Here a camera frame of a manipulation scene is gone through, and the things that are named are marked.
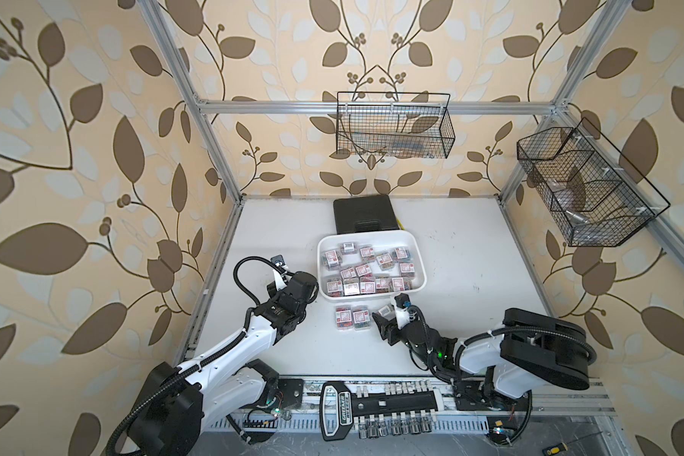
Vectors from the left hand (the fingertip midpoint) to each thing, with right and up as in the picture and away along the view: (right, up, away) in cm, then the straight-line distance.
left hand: (286, 277), depth 84 cm
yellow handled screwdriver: (+70, -37, -18) cm, 82 cm away
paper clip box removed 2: (+23, -13, +2) cm, 26 cm away
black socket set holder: (+33, -32, -11) cm, 48 cm away
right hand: (+29, -10, 0) cm, 31 cm away
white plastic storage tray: (+26, +2, +15) cm, 30 cm away
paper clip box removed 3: (+30, -10, -2) cm, 32 cm away
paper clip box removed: (+17, -13, +2) cm, 22 cm away
